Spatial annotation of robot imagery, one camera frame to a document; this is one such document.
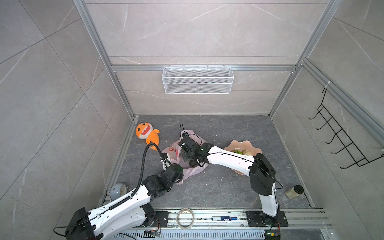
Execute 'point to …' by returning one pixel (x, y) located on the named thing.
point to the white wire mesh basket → (198, 80)
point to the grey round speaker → (117, 190)
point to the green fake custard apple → (237, 151)
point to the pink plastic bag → (174, 154)
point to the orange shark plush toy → (144, 130)
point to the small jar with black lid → (296, 190)
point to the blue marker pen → (223, 218)
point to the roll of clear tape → (177, 220)
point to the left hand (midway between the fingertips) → (179, 163)
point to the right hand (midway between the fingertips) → (186, 150)
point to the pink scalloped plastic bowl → (237, 145)
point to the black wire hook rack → (350, 145)
